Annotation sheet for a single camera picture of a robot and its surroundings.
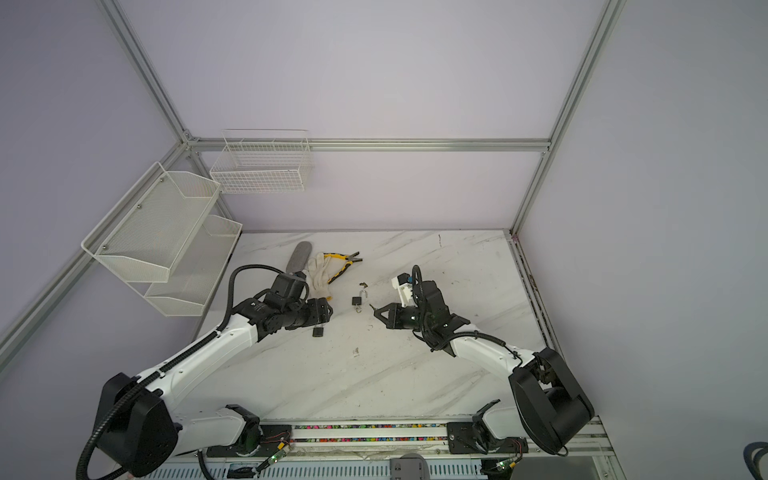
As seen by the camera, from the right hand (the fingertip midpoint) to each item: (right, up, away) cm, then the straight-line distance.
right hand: (374, 314), depth 80 cm
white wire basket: (-37, +47, +15) cm, 62 cm away
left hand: (-16, -1, +3) cm, 16 cm away
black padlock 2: (-19, -8, +12) cm, 24 cm away
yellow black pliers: (-12, +15, +31) cm, 36 cm away
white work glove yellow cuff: (-22, +9, +24) cm, 34 cm away
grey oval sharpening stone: (-30, +16, +29) cm, 45 cm away
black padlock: (-7, +1, +21) cm, 22 cm away
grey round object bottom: (+9, -34, -11) cm, 37 cm away
